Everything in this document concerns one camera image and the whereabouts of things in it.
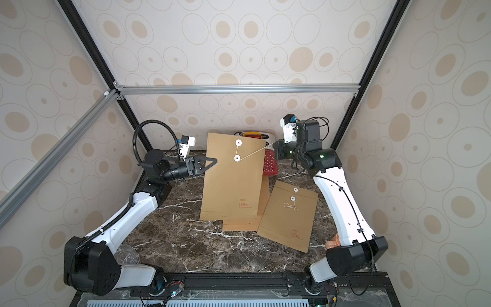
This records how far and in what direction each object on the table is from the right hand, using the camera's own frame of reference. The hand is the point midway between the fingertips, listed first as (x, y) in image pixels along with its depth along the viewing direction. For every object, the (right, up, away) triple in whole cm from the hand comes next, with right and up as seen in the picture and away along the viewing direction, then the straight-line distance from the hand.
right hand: (271, 145), depth 71 cm
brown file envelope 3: (+12, -31, +21) cm, 39 cm away
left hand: (-19, -7, -6) cm, 21 cm away
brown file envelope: (-15, -15, +2) cm, 21 cm away
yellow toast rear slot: (-7, +10, +29) cm, 31 cm away
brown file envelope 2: (-7, -34, +18) cm, 40 cm away
